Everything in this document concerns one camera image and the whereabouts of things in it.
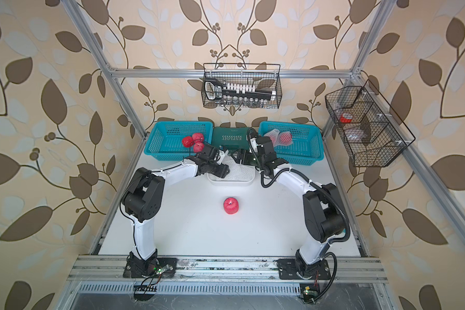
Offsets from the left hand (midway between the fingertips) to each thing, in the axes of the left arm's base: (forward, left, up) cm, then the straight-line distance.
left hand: (222, 166), depth 98 cm
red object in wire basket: (+6, -53, +27) cm, 60 cm away
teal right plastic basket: (+19, -50, -6) cm, 54 cm away
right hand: (-1, -8, +11) cm, 13 cm away
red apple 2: (+21, +16, -1) cm, 26 cm away
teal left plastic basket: (+25, +38, -7) cm, 46 cm away
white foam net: (-3, -9, -1) cm, 10 cm away
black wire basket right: (+1, -61, +26) cm, 66 cm away
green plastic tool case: (+21, -4, -1) cm, 21 cm away
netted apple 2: (+19, -35, +1) cm, 40 cm away
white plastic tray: (-7, +3, -4) cm, 8 cm away
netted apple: (+19, +22, -2) cm, 29 cm away
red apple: (+14, +15, -1) cm, 20 cm away
